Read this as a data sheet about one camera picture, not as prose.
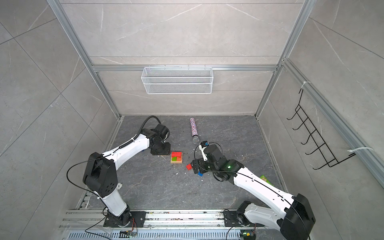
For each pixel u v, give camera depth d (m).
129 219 0.71
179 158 0.93
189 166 0.92
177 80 1.01
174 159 0.93
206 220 0.75
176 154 0.92
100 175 0.46
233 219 0.76
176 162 0.93
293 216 0.38
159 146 0.76
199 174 0.88
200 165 0.67
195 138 1.01
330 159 0.58
